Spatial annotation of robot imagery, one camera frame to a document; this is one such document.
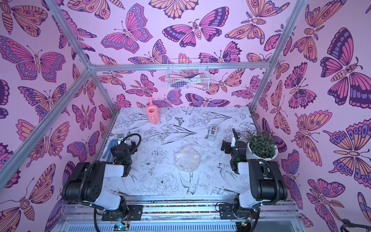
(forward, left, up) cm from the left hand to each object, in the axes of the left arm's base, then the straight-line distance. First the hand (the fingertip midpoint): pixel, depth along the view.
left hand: (125, 141), depth 93 cm
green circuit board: (-44, -7, -10) cm, 46 cm away
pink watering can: (+22, -15, +4) cm, 27 cm away
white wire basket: (+36, -41, +27) cm, 60 cm away
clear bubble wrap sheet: (-10, -40, -3) cm, 42 cm away
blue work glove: (+3, +11, -6) cm, 13 cm away
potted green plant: (-9, -82, +9) cm, 83 cm away
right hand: (+2, -70, -1) cm, 70 cm away
